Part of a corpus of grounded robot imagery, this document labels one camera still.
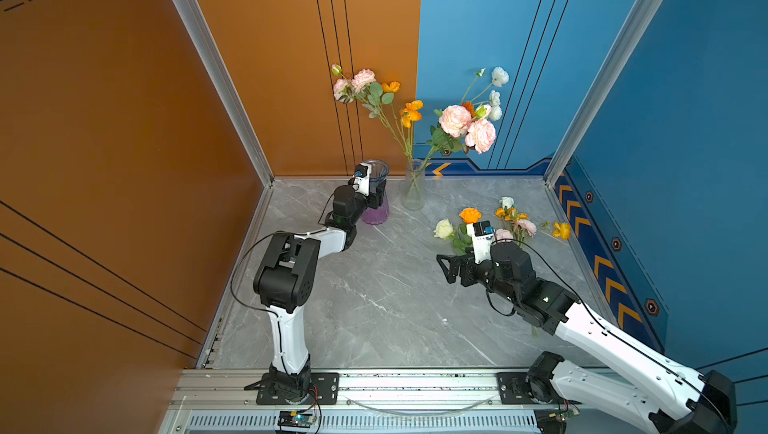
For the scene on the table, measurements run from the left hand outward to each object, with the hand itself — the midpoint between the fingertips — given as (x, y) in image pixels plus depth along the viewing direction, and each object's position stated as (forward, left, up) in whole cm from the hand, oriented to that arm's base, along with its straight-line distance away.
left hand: (377, 174), depth 94 cm
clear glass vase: (+4, -12, -8) cm, 15 cm away
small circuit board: (-61, +18, -22) cm, 68 cm away
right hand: (-29, -19, 0) cm, 35 cm away
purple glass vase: (+1, -1, +1) cm, 1 cm away
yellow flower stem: (-7, -63, -18) cm, 66 cm away
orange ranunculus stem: (-3, -32, -17) cm, 36 cm away
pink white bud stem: (-7, -48, -15) cm, 51 cm away
